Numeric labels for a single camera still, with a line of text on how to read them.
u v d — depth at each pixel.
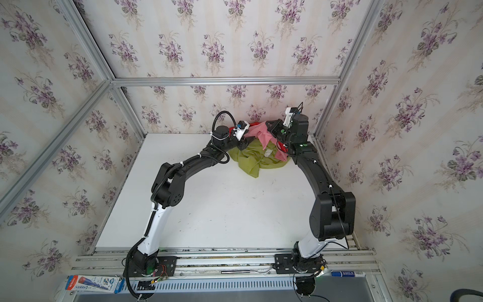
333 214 0.44
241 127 0.82
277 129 0.72
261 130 0.83
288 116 0.75
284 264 0.73
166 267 0.72
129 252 0.64
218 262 0.75
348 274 0.70
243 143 0.86
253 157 1.00
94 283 0.69
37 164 0.59
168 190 0.59
